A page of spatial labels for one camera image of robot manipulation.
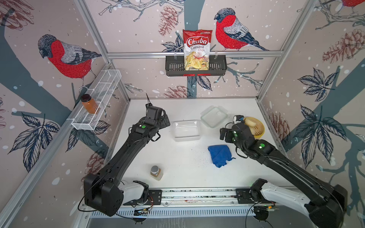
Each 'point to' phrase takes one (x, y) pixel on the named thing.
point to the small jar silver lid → (156, 173)
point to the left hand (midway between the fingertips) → (162, 117)
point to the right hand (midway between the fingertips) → (227, 129)
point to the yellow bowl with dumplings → (256, 127)
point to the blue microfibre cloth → (220, 154)
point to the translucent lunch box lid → (214, 117)
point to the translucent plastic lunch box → (185, 130)
